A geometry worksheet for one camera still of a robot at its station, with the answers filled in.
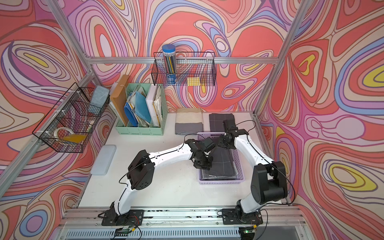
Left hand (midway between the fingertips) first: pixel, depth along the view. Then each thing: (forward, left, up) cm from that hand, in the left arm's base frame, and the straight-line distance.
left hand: (213, 169), depth 83 cm
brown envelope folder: (+31, +53, +27) cm, 67 cm away
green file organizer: (+33, +47, -3) cm, 58 cm away
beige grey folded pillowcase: (+42, +15, -5) cm, 45 cm away
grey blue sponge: (+30, +63, +28) cm, 75 cm away
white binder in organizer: (+38, +39, +20) cm, 57 cm away
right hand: (+13, -8, +4) cm, 16 cm away
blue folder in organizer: (+35, +54, +6) cm, 64 cm away
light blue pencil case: (+9, +68, -5) cm, 68 cm away
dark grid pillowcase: (+3, -7, -1) cm, 8 cm away
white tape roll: (+10, +74, +25) cm, 79 cm away
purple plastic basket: (+26, -4, -4) cm, 27 cm away
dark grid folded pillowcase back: (+42, -7, -5) cm, 43 cm away
